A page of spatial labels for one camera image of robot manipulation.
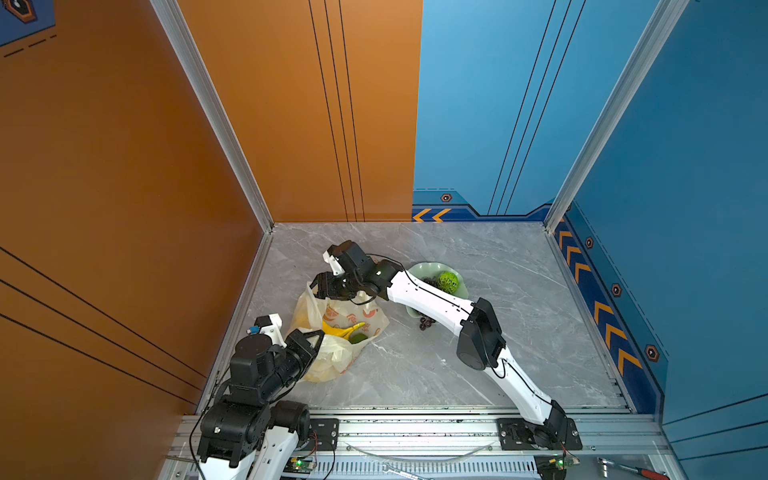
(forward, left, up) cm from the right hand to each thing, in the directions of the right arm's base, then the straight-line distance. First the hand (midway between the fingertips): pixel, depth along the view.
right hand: (312, 293), depth 81 cm
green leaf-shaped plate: (+17, -35, -13) cm, 41 cm away
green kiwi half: (+10, -39, -10) cm, 42 cm away
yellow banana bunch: (-5, -8, -13) cm, 16 cm away
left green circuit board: (-37, 0, -18) cm, 41 cm away
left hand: (-14, -7, +7) cm, 17 cm away
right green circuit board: (-37, -60, -20) cm, 73 cm away
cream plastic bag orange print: (-2, -8, -15) cm, 17 cm away
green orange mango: (-6, -11, -16) cm, 20 cm away
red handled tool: (-38, -80, -18) cm, 90 cm away
